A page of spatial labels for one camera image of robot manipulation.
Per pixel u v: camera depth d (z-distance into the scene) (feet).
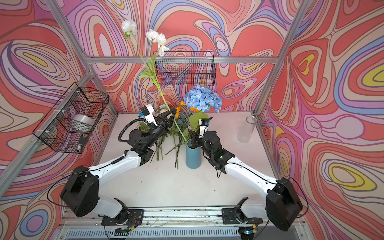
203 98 2.04
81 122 2.29
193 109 2.45
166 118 2.03
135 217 2.37
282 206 1.33
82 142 2.39
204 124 2.14
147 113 1.90
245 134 3.53
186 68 3.15
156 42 1.80
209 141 1.86
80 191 1.38
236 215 2.18
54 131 2.18
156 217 2.46
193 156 2.54
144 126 1.96
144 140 1.80
